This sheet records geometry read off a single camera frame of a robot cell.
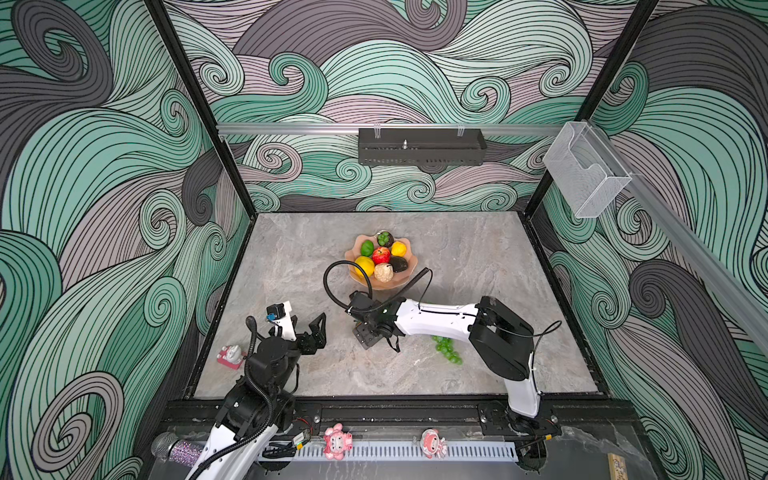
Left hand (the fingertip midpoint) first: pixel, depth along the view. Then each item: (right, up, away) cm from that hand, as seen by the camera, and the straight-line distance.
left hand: (312, 314), depth 76 cm
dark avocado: (+24, +11, +19) cm, 33 cm away
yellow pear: (+24, +16, +25) cm, 38 cm away
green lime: (+13, +16, +25) cm, 33 cm away
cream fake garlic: (+19, +9, +19) cm, 28 cm away
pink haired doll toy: (+30, -28, -9) cm, 42 cm away
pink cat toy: (+8, -27, -9) cm, 29 cm away
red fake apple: (+18, +14, +25) cm, 33 cm away
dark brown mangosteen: (+20, +19, +25) cm, 37 cm away
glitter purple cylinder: (-30, -27, -10) cm, 42 cm away
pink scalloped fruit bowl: (+8, +15, +27) cm, 32 cm away
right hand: (+15, -8, +12) cm, 21 cm away
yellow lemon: (+13, +11, +21) cm, 27 cm away
